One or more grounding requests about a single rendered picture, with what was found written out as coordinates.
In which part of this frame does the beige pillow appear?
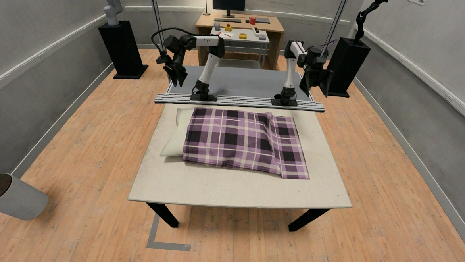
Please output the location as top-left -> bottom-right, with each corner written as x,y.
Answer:
159,108 -> 194,157

